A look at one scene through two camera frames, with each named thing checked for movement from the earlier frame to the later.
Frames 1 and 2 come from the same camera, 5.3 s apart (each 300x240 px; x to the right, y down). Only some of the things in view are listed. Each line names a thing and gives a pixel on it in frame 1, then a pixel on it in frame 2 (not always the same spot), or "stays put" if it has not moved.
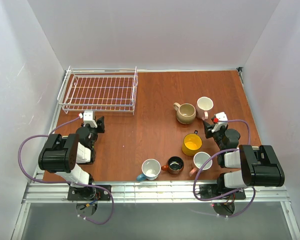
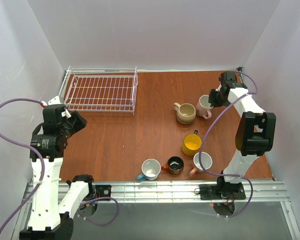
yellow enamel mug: x=191 y=143 stays put
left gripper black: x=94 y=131 -> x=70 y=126
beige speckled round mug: x=186 y=113 stays put
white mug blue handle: x=151 y=168 stays put
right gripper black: x=210 y=129 -> x=215 y=97
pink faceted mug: x=204 y=104 stays put
